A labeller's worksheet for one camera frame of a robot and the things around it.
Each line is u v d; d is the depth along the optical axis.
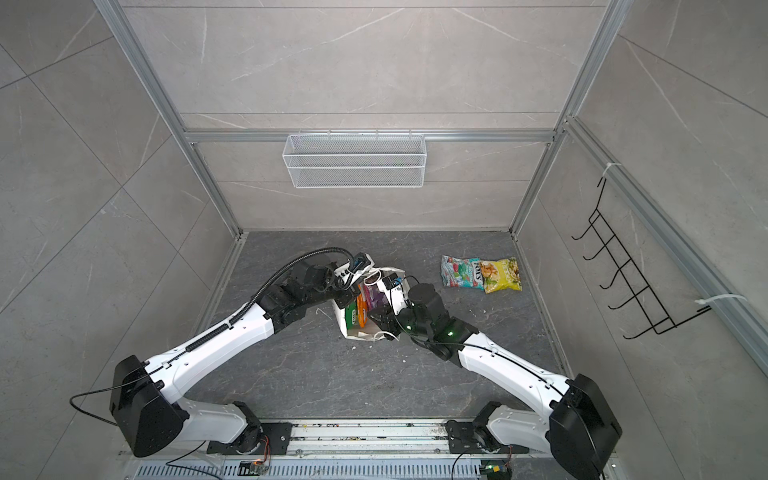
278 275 0.51
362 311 0.86
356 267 0.61
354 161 1.00
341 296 0.66
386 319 0.65
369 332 0.77
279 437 0.73
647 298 0.64
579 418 0.39
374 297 0.87
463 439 0.73
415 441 0.74
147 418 0.38
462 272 1.04
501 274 1.01
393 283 0.66
